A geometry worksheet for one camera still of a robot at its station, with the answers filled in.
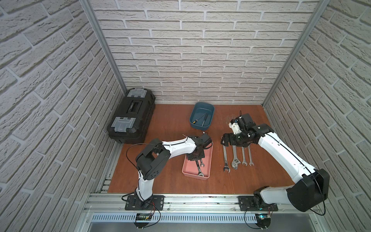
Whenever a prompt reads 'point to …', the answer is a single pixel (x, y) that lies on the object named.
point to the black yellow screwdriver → (196, 120)
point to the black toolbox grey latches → (131, 122)
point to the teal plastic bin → (199, 109)
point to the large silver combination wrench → (226, 166)
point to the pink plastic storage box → (190, 169)
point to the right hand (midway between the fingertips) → (230, 142)
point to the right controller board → (263, 220)
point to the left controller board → (142, 216)
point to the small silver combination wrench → (244, 161)
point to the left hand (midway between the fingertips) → (201, 156)
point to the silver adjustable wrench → (235, 161)
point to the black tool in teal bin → (204, 120)
